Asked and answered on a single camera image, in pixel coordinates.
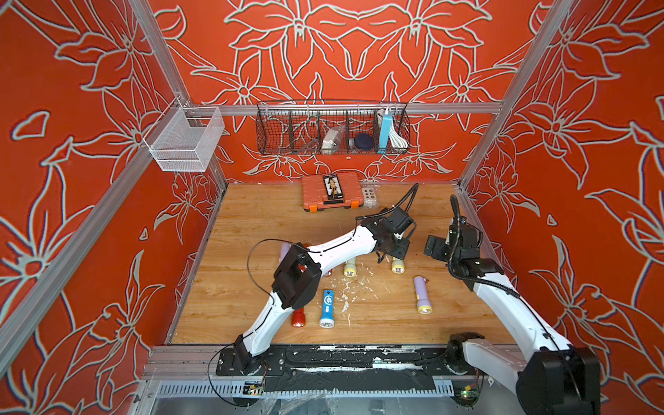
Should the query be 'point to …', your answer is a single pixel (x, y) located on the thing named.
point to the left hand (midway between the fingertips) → (403, 247)
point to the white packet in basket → (332, 140)
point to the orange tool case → (335, 190)
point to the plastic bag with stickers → (369, 194)
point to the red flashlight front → (298, 318)
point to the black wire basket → (327, 127)
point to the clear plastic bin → (183, 137)
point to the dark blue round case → (364, 141)
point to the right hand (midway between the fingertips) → (435, 241)
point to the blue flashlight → (328, 316)
